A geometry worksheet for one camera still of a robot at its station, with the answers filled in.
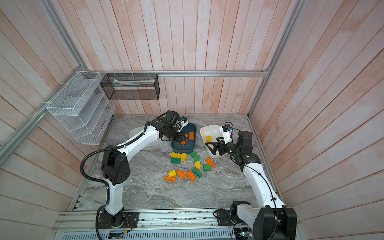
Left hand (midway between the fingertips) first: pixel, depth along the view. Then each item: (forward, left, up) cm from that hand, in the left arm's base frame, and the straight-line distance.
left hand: (183, 140), depth 88 cm
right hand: (-6, -16, +7) cm, 19 cm away
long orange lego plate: (+5, 0, -10) cm, 11 cm away
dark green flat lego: (-7, +5, -14) cm, 16 cm away
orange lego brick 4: (-16, -4, -13) cm, 21 cm away
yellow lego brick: (+10, -18, -13) cm, 24 cm away
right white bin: (+15, -19, -14) cm, 28 cm away
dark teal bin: (+5, -4, -13) cm, 14 cm away
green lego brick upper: (-3, -7, -13) cm, 14 cm away
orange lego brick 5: (-8, -17, -13) cm, 23 cm away
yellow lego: (-16, +7, -12) cm, 21 cm away
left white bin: (+15, +35, -9) cm, 39 cm away
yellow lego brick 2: (-11, -9, -11) cm, 18 cm away
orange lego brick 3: (-16, +2, -13) cm, 21 cm away
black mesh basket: (+37, +37, +12) cm, 54 cm away
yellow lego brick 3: (-5, 0, -12) cm, 13 cm away
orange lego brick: (+13, -5, -13) cm, 19 cm away
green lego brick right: (-12, -14, -12) cm, 23 cm away
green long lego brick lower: (-15, -8, -12) cm, 21 cm away
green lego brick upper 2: (-6, -9, -13) cm, 17 cm away
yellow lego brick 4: (-3, +7, -14) cm, 15 cm away
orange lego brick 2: (-19, +8, -12) cm, 24 cm away
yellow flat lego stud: (-3, +3, -13) cm, 14 cm away
